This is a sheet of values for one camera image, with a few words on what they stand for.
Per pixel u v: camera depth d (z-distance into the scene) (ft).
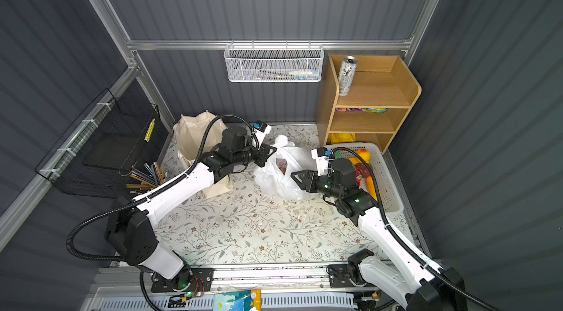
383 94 2.92
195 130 3.13
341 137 3.63
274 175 2.53
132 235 1.40
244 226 2.82
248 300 2.28
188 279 2.33
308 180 2.17
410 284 1.37
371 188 1.96
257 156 2.31
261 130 2.27
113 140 2.50
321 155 2.23
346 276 2.41
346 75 2.62
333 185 2.06
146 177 2.84
